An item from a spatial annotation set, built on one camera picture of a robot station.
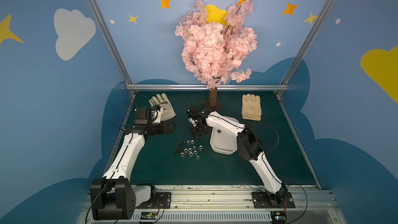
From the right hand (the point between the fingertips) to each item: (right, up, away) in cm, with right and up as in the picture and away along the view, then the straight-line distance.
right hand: (198, 132), depth 96 cm
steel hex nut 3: (-5, -10, -5) cm, 12 cm away
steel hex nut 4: (-6, -5, -1) cm, 8 cm away
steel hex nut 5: (-3, -8, -5) cm, 10 cm away
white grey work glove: (-28, +21, +20) cm, 40 cm away
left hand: (-17, +7, -12) cm, 21 cm away
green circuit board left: (-23, -35, -24) cm, 49 cm away
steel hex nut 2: (-9, -12, -7) cm, 16 cm away
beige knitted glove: (+39, +16, +17) cm, 46 cm away
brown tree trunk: (+10, +25, +8) cm, 28 cm away
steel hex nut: (-4, -11, -7) cm, 14 cm away
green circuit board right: (+39, -36, -23) cm, 58 cm away
